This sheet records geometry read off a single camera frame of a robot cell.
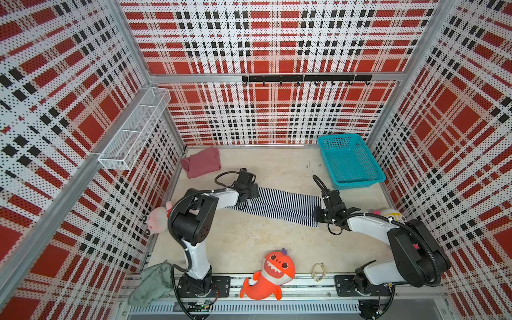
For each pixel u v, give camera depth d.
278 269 0.70
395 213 0.84
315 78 0.88
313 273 0.75
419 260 0.43
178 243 0.52
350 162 1.15
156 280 0.75
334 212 0.71
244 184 0.80
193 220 0.50
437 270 0.40
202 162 1.12
